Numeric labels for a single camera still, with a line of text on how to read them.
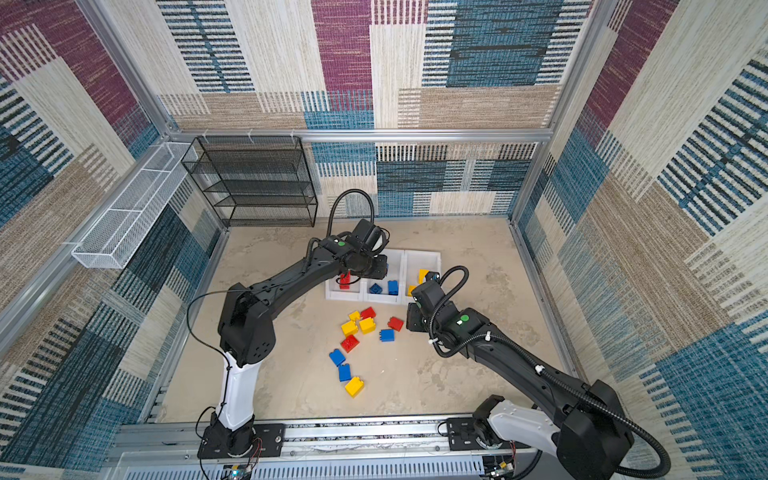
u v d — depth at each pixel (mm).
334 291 964
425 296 611
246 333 519
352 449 729
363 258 709
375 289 991
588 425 390
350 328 893
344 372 832
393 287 985
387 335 916
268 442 733
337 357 865
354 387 806
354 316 938
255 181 1099
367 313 942
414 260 996
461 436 731
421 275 1012
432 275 741
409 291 943
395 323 938
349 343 886
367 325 910
